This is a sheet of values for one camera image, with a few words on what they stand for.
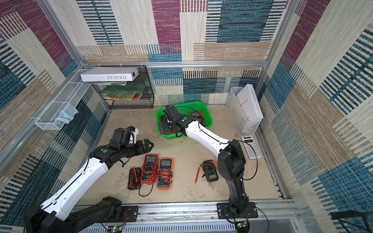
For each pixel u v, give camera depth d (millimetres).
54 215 383
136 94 1043
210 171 832
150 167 831
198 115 1152
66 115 674
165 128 761
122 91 940
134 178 811
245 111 964
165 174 817
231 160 483
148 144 723
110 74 794
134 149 683
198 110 1108
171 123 631
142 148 685
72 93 825
